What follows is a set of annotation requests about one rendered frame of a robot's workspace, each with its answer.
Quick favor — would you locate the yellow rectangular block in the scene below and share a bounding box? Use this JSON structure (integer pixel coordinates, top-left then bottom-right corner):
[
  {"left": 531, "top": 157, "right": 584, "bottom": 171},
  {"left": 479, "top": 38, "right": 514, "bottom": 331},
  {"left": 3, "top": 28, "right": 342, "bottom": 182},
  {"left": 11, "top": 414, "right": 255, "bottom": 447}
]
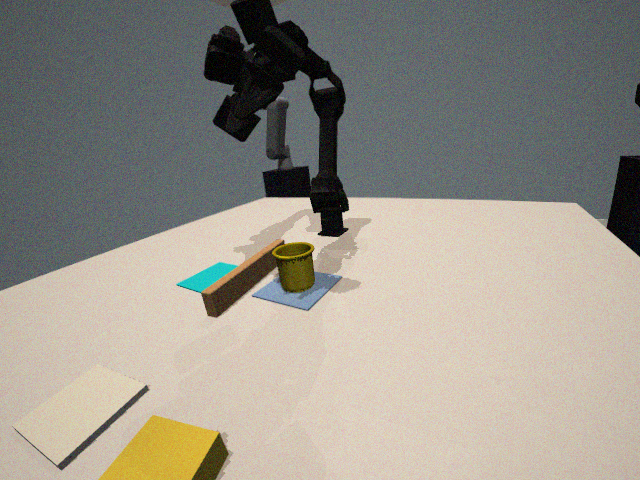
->
[{"left": 98, "top": 415, "right": 229, "bottom": 480}]

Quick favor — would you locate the cream flat rectangular slab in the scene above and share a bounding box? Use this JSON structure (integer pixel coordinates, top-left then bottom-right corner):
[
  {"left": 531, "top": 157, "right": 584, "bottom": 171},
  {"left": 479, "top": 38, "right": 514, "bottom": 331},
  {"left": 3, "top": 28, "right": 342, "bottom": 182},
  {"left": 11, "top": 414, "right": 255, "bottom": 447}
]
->
[{"left": 12, "top": 364, "right": 149, "bottom": 471}]

